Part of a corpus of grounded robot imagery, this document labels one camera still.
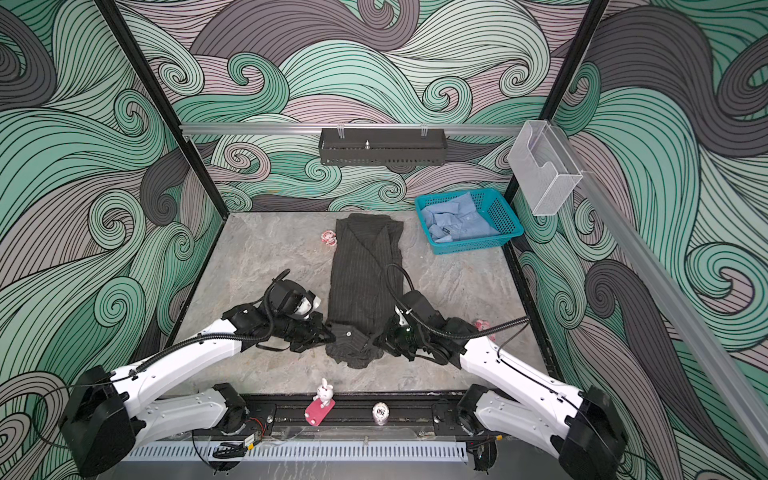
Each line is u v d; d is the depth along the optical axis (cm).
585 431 38
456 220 113
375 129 93
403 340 63
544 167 79
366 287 97
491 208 118
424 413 74
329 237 110
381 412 69
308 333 67
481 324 54
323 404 71
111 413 38
